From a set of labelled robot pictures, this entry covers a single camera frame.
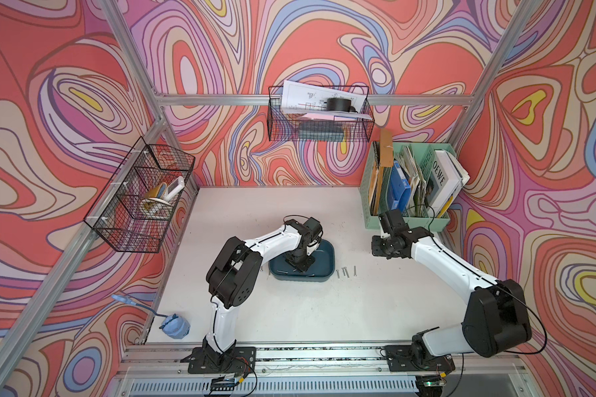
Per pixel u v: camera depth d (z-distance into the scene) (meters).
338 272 0.93
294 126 1.01
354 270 0.93
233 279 0.51
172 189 0.75
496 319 0.41
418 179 0.91
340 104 0.82
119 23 0.71
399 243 0.62
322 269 0.96
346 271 0.93
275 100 0.88
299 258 0.79
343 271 0.93
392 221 0.69
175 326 0.73
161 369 0.73
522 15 0.69
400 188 0.93
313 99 0.86
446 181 0.88
